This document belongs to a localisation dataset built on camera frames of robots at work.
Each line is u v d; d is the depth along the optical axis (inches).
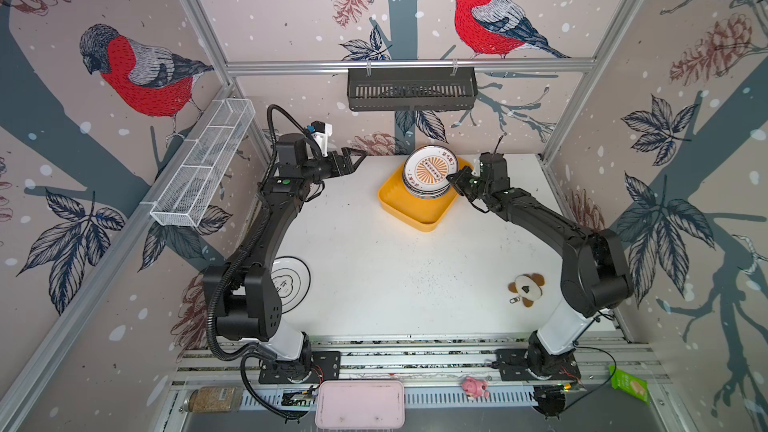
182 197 27.9
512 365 28.7
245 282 16.8
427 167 37.6
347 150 28.0
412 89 40.8
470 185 31.1
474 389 26.9
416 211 40.0
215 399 25.9
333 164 28.0
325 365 28.7
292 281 34.7
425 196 40.6
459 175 31.9
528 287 33.0
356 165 29.0
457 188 32.4
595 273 18.5
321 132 28.5
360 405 26.4
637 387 27.5
